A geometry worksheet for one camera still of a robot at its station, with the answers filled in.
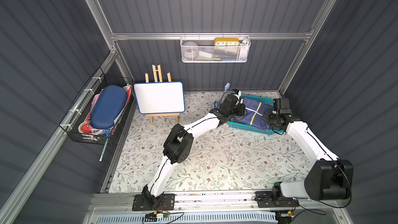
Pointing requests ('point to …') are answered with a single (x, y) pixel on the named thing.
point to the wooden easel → (151, 115)
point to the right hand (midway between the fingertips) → (270, 116)
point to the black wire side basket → (76, 124)
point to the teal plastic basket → (265, 131)
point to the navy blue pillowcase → (255, 108)
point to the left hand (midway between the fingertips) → (250, 109)
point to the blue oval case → (109, 100)
